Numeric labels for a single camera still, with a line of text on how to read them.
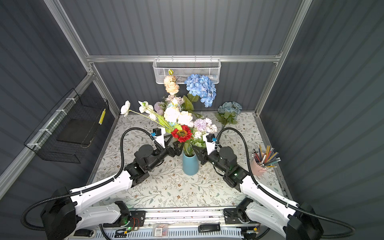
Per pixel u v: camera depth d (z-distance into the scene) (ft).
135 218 2.37
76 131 2.41
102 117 2.72
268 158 2.71
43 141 2.02
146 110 2.11
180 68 3.23
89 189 1.49
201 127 2.23
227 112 3.57
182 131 2.19
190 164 2.53
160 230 2.24
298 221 1.33
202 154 2.10
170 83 2.71
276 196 1.51
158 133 2.04
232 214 2.40
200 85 2.32
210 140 2.01
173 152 2.14
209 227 2.36
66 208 1.35
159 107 2.78
